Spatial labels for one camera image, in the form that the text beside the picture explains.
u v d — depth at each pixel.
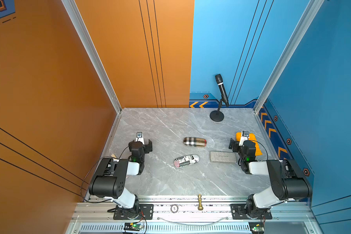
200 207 0.74
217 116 1.15
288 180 0.45
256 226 0.71
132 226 0.70
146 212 0.74
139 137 0.80
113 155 0.94
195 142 0.97
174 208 0.70
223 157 0.89
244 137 0.81
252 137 0.99
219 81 0.97
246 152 0.72
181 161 0.87
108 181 0.45
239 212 0.72
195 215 0.74
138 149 0.72
